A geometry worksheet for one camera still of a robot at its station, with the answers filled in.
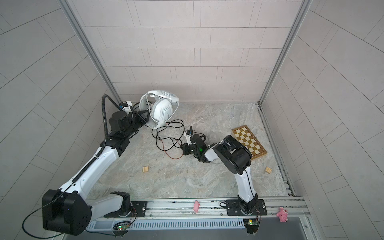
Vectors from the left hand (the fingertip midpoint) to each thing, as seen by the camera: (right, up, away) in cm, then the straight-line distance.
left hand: (153, 108), depth 76 cm
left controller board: (-10, -52, -11) cm, 54 cm away
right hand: (+11, -24, +19) cm, 32 cm away
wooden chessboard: (+52, -16, +20) cm, 58 cm away
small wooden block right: (+62, -34, +7) cm, 71 cm away
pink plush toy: (+62, -49, -8) cm, 80 cm away
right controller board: (+48, -54, -8) cm, 73 cm away
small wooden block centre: (-7, -34, +7) cm, 35 cm away
